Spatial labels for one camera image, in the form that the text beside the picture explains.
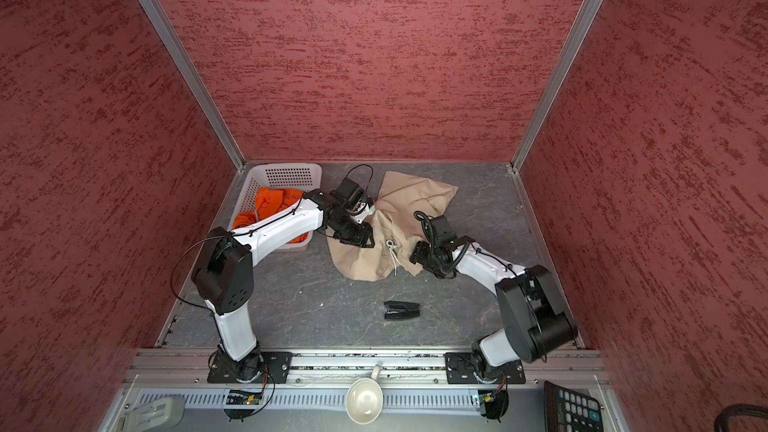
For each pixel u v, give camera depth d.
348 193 0.73
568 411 0.68
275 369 0.74
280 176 1.10
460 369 0.74
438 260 0.65
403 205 1.07
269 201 1.03
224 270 0.48
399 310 0.82
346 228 0.74
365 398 0.70
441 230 0.73
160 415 0.65
